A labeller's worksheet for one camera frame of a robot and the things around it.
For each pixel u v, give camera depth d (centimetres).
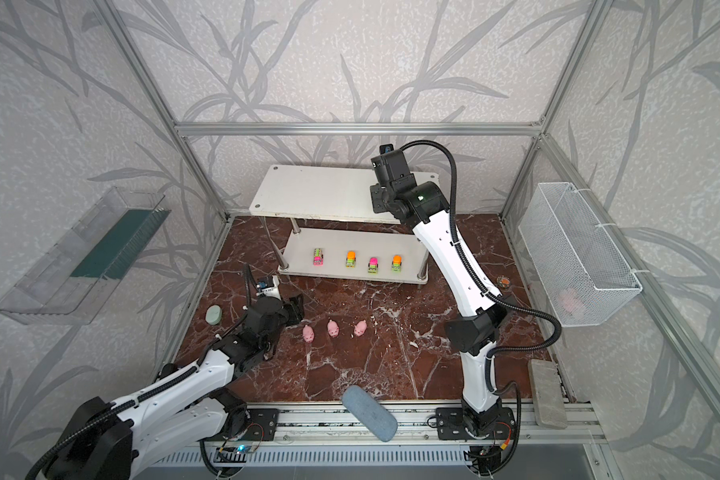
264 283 73
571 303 72
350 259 97
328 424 75
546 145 94
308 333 87
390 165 53
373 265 96
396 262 96
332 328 89
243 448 71
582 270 61
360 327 89
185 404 50
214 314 91
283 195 79
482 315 46
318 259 97
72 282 65
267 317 63
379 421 72
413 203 49
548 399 75
